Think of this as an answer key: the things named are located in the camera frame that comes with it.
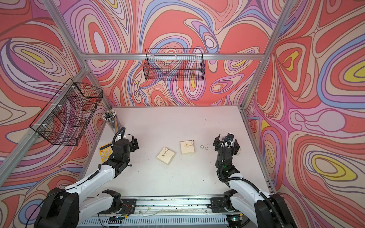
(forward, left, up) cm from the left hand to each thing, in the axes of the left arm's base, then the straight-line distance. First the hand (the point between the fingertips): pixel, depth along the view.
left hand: (128, 140), depth 86 cm
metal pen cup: (+16, +15, +5) cm, 22 cm away
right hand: (-2, -60, +3) cm, 60 cm away
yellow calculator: (-3, +18, -10) cm, 21 cm away
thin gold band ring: (0, -50, -12) cm, 51 cm away
